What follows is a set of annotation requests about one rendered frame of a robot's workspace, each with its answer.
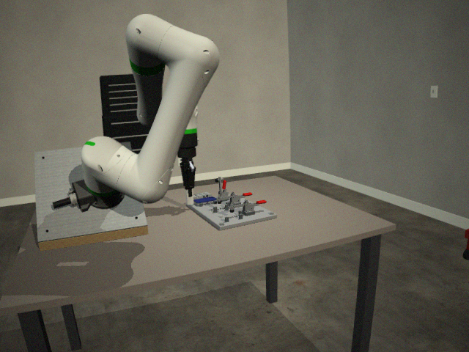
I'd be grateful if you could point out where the blue rectangular block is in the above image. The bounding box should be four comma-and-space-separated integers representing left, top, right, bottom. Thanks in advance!
193, 197, 218, 205

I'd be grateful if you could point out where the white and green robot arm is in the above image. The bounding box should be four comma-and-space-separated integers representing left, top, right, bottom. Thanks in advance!
52, 14, 220, 212

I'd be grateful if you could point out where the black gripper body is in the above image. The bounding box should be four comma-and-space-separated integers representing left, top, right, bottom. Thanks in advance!
177, 147, 196, 171

